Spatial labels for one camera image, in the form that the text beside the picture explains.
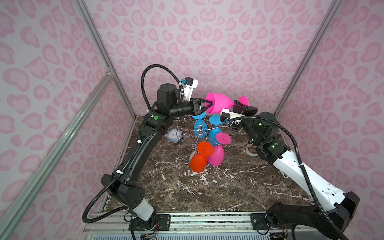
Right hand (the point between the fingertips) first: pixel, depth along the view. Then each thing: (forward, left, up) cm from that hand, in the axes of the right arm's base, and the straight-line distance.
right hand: (239, 96), depth 63 cm
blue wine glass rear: (-6, +16, -14) cm, 22 cm away
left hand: (-4, +12, +1) cm, 12 cm away
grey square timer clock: (+10, +35, -41) cm, 55 cm away
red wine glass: (-19, +17, -22) cm, 34 cm away
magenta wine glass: (-15, +8, -26) cm, 31 cm away
